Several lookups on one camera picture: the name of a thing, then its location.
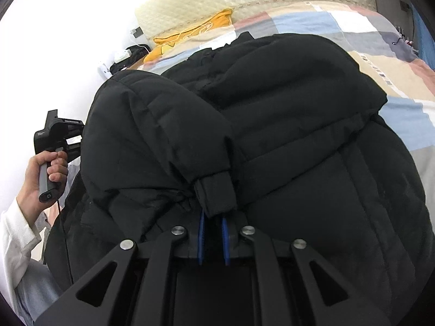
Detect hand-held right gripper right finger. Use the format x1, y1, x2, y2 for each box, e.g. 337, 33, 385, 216
221, 215, 391, 326

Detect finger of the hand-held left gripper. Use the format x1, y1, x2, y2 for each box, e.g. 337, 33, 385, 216
64, 135, 84, 161

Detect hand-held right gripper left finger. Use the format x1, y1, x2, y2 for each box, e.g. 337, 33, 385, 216
34, 211, 205, 326

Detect black puffer jacket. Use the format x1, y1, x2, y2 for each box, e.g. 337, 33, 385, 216
43, 31, 435, 316

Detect person's left forearm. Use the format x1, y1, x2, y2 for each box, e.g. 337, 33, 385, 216
0, 197, 51, 296

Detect person's left hand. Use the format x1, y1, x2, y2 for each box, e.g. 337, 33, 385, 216
18, 149, 69, 213

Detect black bag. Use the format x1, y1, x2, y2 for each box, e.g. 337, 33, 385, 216
110, 45, 152, 73

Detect person's blue jeans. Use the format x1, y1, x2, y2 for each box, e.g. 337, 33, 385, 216
14, 261, 67, 326

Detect yellow pillow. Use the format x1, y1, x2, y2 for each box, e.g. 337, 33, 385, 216
143, 8, 234, 64

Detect patchwork checked quilt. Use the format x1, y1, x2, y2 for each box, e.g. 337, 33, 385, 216
136, 0, 435, 164

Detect row of small bottles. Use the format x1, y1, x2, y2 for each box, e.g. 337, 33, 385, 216
396, 25, 418, 55

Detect blue towel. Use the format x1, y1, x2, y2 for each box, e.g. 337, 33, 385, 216
409, 2, 435, 72

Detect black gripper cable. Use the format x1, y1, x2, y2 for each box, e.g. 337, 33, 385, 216
57, 200, 74, 286

